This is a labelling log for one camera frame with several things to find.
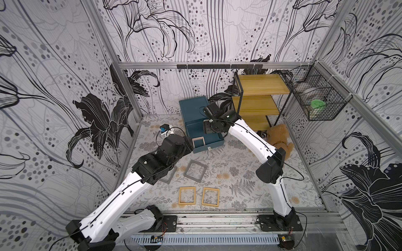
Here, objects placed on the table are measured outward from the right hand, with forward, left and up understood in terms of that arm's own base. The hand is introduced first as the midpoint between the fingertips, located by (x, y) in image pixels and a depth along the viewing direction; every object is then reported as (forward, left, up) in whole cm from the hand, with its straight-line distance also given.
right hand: (211, 126), depth 86 cm
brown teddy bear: (+1, -41, -10) cm, 42 cm away
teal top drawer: (+2, +9, -4) cm, 10 cm away
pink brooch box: (-7, +7, -5) cm, 11 cm away
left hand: (-18, +10, +8) cm, 22 cm away
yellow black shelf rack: (+26, -34, -3) cm, 43 cm away
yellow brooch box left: (-31, +13, -20) cm, 40 cm away
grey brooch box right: (-18, +10, -20) cm, 28 cm away
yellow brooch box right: (-32, +1, -20) cm, 38 cm away
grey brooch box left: (-22, +26, -20) cm, 39 cm away
